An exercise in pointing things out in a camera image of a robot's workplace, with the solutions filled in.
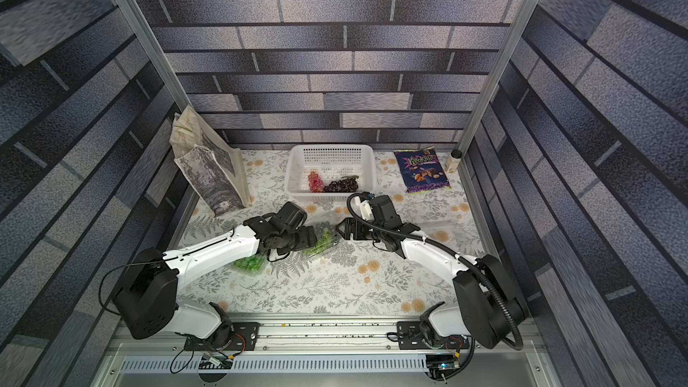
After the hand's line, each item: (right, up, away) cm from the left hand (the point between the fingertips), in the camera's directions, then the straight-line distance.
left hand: (311, 241), depth 85 cm
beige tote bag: (-32, +26, -2) cm, 41 cm away
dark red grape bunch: (+12, +18, +19) cm, 28 cm away
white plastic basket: (+5, +27, +29) cm, 40 cm away
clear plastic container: (+5, +1, +3) cm, 6 cm away
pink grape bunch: (-1, +18, +19) cm, 26 cm away
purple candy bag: (+43, +24, +25) cm, 55 cm away
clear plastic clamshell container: (-18, -7, -3) cm, 19 cm away
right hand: (+11, +5, +1) cm, 12 cm away
